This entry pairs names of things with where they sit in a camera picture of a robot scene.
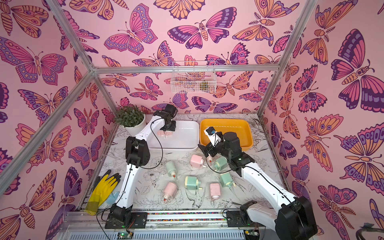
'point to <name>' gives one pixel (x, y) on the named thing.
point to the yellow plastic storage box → (243, 127)
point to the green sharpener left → (171, 169)
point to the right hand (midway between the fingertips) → (203, 139)
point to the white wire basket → (193, 77)
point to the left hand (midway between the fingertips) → (172, 126)
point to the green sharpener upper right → (221, 163)
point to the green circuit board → (124, 235)
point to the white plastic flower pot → (133, 131)
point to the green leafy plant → (129, 116)
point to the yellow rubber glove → (102, 186)
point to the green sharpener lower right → (226, 180)
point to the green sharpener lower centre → (192, 183)
